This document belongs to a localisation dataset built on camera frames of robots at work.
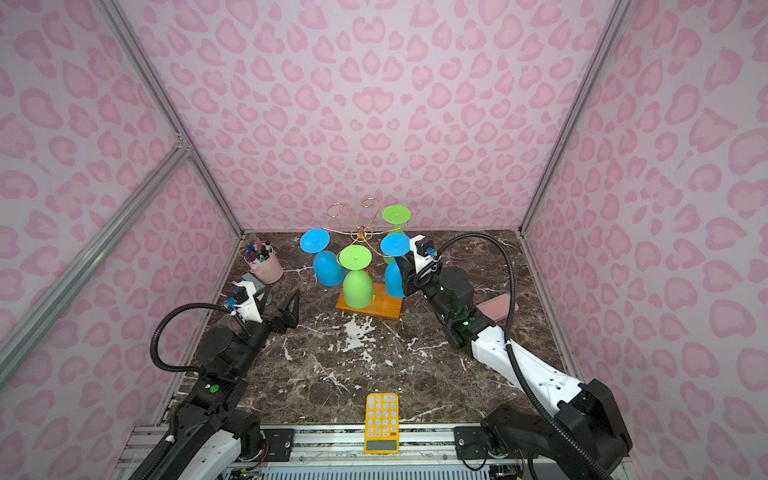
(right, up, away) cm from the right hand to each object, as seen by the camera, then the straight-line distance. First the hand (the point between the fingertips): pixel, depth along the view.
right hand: (401, 251), depth 72 cm
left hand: (-28, -8, -1) cm, 29 cm away
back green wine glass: (-1, +9, +6) cm, 11 cm away
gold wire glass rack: (-10, +5, +4) cm, 12 cm away
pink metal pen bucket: (-44, -3, +25) cm, 51 cm away
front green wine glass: (-11, -9, +2) cm, 14 cm away
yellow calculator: (-5, -43, +3) cm, 44 cm away
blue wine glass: (-19, -5, +8) cm, 21 cm away
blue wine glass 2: (-2, +1, -2) cm, 3 cm away
